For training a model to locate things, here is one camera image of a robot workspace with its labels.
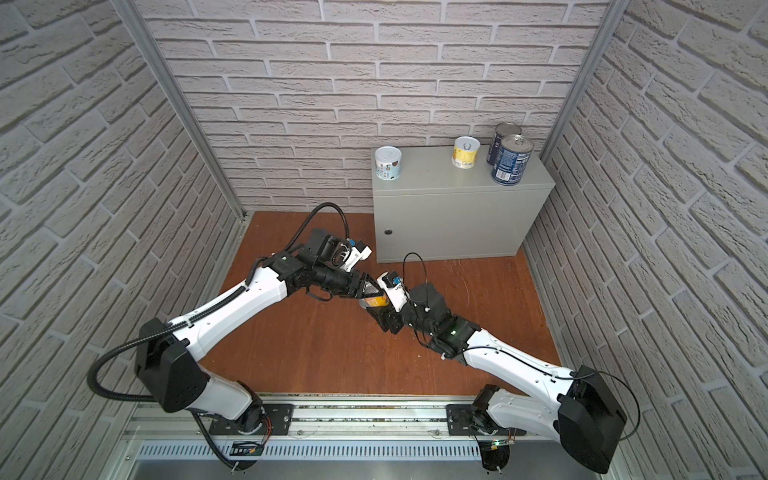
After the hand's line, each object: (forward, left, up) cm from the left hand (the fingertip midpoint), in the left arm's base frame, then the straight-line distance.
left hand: (378, 289), depth 73 cm
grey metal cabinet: (+26, -19, +3) cm, 32 cm away
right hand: (-1, 0, -4) cm, 4 cm away
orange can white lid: (-3, +1, 0) cm, 3 cm away
